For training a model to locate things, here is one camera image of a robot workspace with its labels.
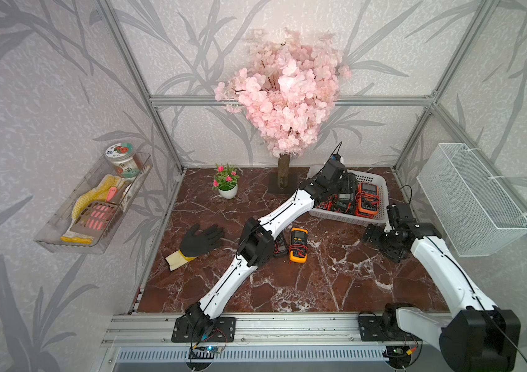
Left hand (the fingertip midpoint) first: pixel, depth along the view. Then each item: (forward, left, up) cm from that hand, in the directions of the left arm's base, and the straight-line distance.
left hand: (352, 182), depth 89 cm
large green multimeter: (-7, +4, +6) cm, 10 cm away
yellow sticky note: (-24, +69, -20) cm, 76 cm away
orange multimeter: (-2, -8, -8) cm, 11 cm away
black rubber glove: (-18, +62, -19) cm, 67 cm away
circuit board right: (-54, -9, -21) cm, 58 cm away
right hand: (-21, -4, -9) cm, 23 cm away
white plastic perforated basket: (+12, -11, -10) cm, 19 cm away
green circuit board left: (-52, +48, -19) cm, 73 cm away
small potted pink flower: (+7, +52, -8) cm, 53 cm away
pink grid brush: (-27, +78, +14) cm, 84 cm away
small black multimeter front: (-1, 0, -12) cm, 12 cm away
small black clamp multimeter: (-19, +28, -17) cm, 38 cm away
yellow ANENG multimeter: (-20, +21, -16) cm, 33 cm away
